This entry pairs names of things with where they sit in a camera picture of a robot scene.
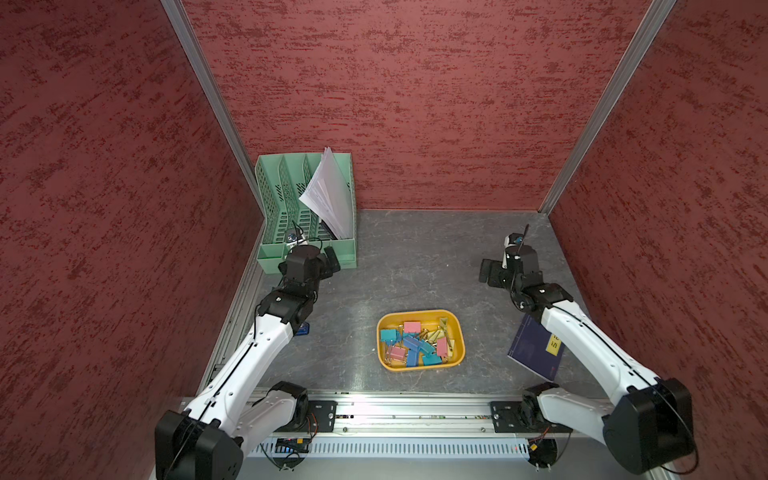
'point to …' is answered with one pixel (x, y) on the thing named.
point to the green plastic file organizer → (289, 222)
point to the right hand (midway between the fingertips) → (495, 270)
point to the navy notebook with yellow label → (537, 349)
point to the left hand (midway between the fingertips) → (314, 259)
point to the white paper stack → (330, 195)
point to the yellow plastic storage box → (419, 339)
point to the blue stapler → (304, 329)
